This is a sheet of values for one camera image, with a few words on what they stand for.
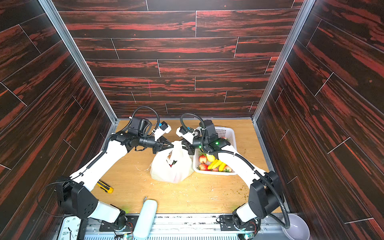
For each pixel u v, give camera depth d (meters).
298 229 0.71
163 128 0.65
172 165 0.71
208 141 0.62
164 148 0.71
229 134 1.00
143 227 0.70
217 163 0.89
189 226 0.73
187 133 0.64
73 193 0.41
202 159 0.93
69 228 0.70
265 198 0.42
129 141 0.56
